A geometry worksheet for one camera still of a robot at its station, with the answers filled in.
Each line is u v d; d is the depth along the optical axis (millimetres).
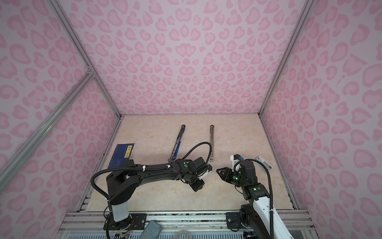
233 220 734
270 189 569
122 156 969
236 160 738
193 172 690
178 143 1012
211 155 768
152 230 688
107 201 520
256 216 605
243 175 621
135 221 724
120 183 464
